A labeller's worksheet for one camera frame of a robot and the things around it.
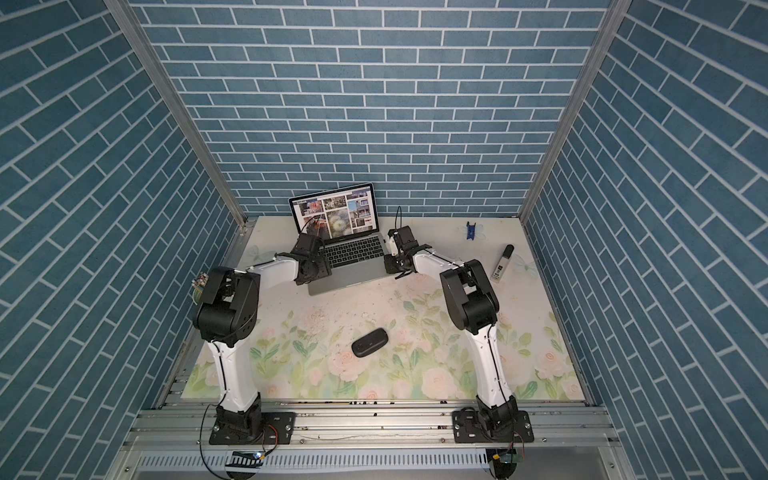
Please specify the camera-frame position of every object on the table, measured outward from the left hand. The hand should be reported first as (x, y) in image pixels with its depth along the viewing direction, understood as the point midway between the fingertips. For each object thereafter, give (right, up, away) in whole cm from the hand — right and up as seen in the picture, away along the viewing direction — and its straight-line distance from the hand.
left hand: (328, 270), depth 104 cm
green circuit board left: (-13, -43, -32) cm, 55 cm away
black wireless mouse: (+16, -19, -18) cm, 31 cm away
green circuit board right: (+51, -42, -33) cm, 74 cm away
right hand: (+21, +2, +2) cm, 21 cm away
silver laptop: (+5, +18, +5) cm, 20 cm away
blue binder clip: (+53, +14, +12) cm, 56 cm away
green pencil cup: (-30, -2, -23) cm, 38 cm away
